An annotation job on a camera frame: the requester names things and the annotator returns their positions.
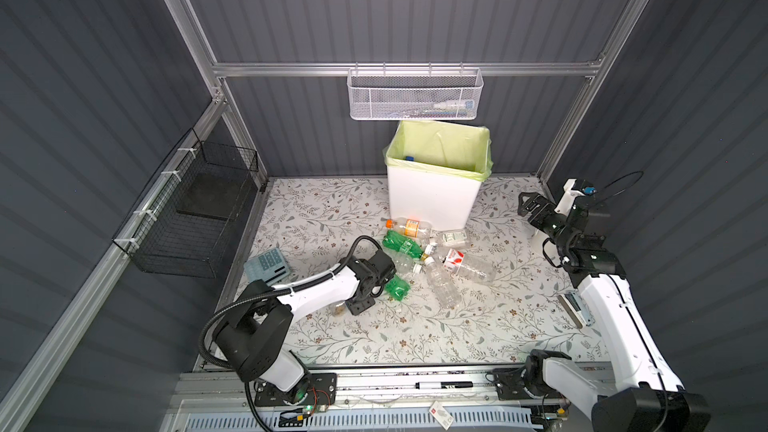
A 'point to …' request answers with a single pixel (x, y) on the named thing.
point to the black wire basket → (184, 225)
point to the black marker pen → (443, 384)
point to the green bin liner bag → (459, 150)
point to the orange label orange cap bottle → (412, 227)
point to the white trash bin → (441, 202)
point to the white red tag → (441, 415)
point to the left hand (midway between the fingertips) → (353, 295)
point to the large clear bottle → (443, 284)
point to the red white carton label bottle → (457, 262)
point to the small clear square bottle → (453, 238)
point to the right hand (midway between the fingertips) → (538, 203)
